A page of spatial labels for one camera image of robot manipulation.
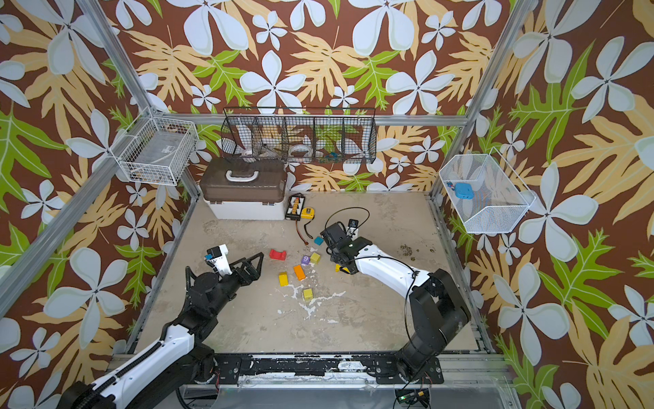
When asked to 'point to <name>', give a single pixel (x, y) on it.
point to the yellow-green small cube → (308, 294)
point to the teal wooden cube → (318, 240)
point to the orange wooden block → (299, 273)
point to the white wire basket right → (485, 192)
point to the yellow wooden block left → (283, 279)
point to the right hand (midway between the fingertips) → (341, 251)
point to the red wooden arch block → (274, 255)
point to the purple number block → (305, 260)
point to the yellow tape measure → (307, 213)
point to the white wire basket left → (157, 147)
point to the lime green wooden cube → (315, 258)
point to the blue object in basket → (464, 191)
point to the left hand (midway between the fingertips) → (253, 254)
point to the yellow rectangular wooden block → (337, 267)
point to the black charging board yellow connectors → (295, 206)
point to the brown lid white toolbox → (244, 188)
